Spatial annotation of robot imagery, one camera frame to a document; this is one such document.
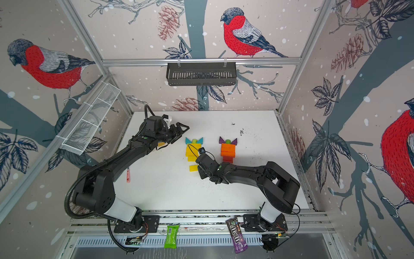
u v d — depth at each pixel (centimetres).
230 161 95
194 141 103
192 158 95
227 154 98
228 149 101
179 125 78
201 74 106
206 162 66
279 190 44
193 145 107
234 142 101
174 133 76
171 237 70
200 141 104
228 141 103
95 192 44
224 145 101
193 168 91
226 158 96
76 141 78
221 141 104
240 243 68
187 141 102
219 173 63
